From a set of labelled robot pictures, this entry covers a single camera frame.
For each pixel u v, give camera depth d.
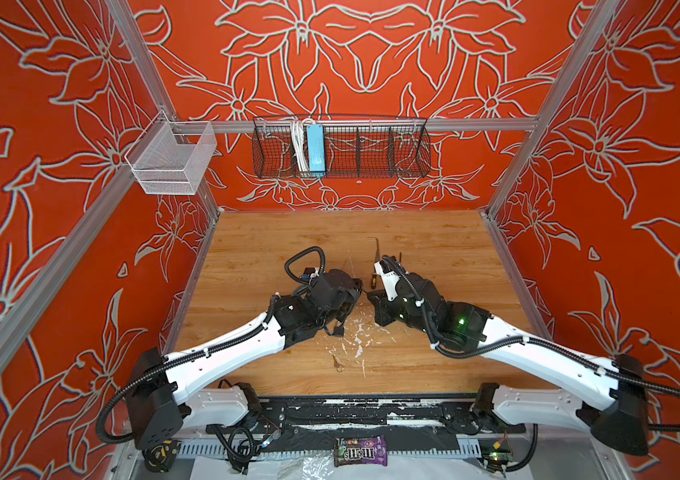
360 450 0.68
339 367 0.81
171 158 0.94
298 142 0.89
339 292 0.54
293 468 0.67
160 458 0.66
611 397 0.39
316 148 0.89
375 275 0.65
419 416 0.74
